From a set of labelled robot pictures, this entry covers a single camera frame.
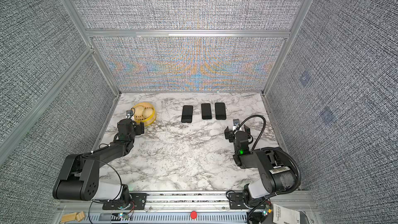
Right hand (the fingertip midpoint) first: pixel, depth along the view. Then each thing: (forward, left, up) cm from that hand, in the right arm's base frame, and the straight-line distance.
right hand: (238, 125), depth 92 cm
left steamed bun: (+12, +62, +1) cm, 63 cm away
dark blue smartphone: (+15, +18, -6) cm, 24 cm away
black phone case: (+16, +32, -8) cm, 36 cm away
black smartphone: (+16, +32, -8) cm, 36 cm away
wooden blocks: (-44, +77, -6) cm, 89 cm away
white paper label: (-43, -14, -7) cm, 46 cm away
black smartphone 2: (+16, +8, -6) cm, 19 cm away
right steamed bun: (+11, +57, -1) cm, 58 cm away
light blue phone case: (+19, +18, -7) cm, 27 cm away
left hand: (+1, +62, +2) cm, 62 cm away
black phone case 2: (+16, +9, -6) cm, 19 cm away
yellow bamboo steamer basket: (+5, +56, -3) cm, 56 cm away
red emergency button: (-43, +25, -6) cm, 50 cm away
